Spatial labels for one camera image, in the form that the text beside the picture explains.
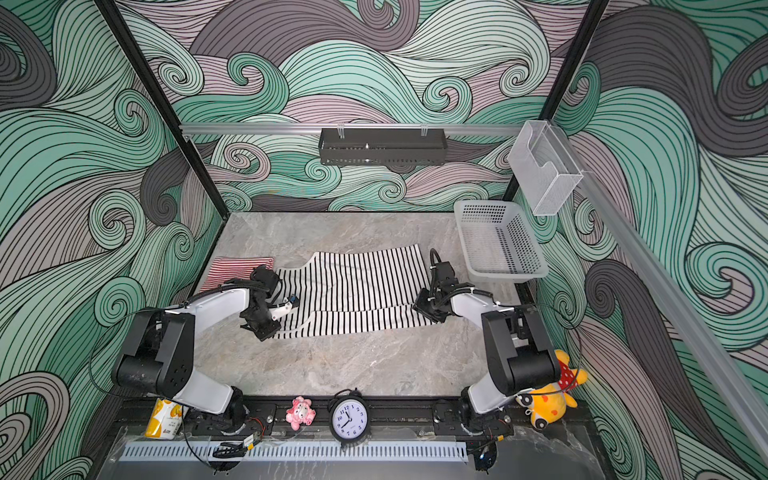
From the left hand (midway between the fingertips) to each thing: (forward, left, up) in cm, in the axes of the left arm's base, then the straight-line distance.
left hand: (265, 327), depth 89 cm
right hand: (+7, -47, +1) cm, 48 cm away
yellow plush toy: (-20, -76, +8) cm, 79 cm away
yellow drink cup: (-25, +15, +6) cm, 30 cm away
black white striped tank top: (+13, -27, 0) cm, 30 cm away
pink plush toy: (-23, -16, +4) cm, 28 cm away
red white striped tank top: (+20, +18, +2) cm, 27 cm away
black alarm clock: (-24, -28, +3) cm, 36 cm away
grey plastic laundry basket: (+36, -80, +1) cm, 88 cm away
